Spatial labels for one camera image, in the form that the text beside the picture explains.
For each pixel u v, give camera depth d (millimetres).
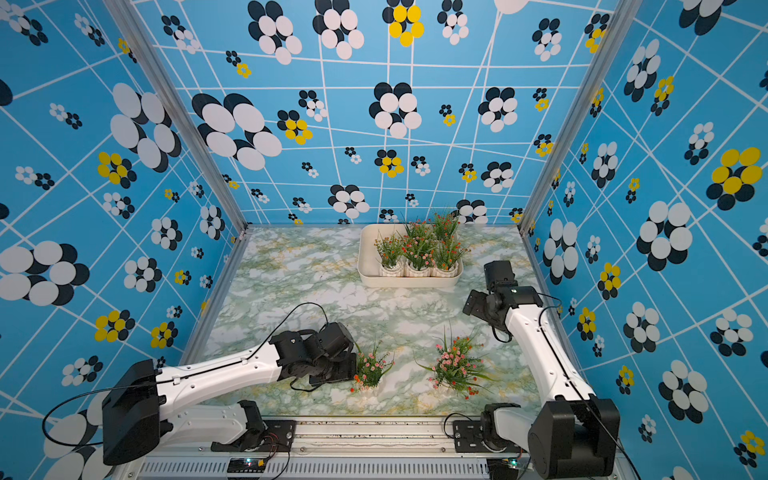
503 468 709
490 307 678
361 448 725
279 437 732
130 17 694
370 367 719
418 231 1005
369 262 1079
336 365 693
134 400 432
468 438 724
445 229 1025
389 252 938
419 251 920
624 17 680
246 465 722
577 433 387
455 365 706
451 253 921
